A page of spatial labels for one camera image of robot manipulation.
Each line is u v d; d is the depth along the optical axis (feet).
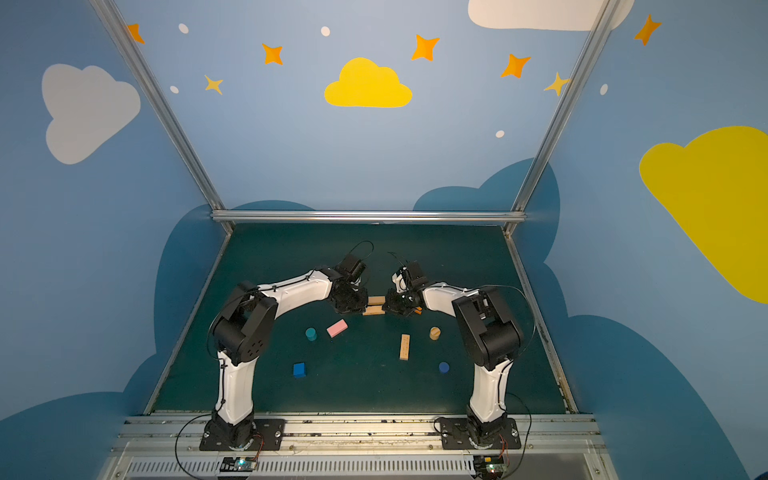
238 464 2.31
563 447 2.42
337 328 3.05
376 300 3.20
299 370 2.71
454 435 2.44
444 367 2.78
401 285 2.96
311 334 2.95
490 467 2.35
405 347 2.91
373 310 3.15
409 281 2.67
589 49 2.46
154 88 2.67
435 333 2.97
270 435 2.45
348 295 2.73
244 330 1.72
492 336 1.69
